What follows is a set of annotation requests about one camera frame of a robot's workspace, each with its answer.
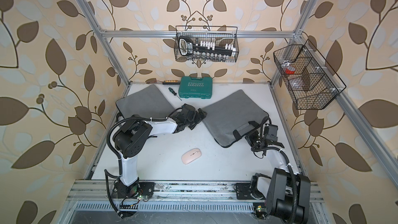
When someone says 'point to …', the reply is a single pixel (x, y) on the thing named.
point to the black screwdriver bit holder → (171, 82)
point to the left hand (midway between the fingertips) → (202, 115)
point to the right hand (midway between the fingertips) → (245, 136)
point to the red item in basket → (290, 70)
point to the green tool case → (190, 87)
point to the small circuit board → (260, 211)
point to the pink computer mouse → (191, 155)
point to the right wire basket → (311, 83)
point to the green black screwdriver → (174, 94)
